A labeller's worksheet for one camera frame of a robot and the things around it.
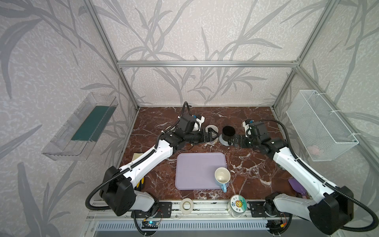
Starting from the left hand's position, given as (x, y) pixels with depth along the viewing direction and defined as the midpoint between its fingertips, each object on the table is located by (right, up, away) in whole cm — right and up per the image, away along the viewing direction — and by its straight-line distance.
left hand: (213, 137), depth 74 cm
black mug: (+12, 0, +21) cm, 24 cm away
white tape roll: (-14, -37, -1) cm, 40 cm away
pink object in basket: (+50, -6, -1) cm, 50 cm away
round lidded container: (+10, -31, -6) cm, 33 cm away
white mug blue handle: (+6, -24, +9) cm, 26 cm away
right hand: (+14, -2, +8) cm, 17 cm away
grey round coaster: (+9, -6, +24) cm, 27 cm away
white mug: (+4, +3, +23) cm, 23 cm away
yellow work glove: (-40, -27, +7) cm, 48 cm away
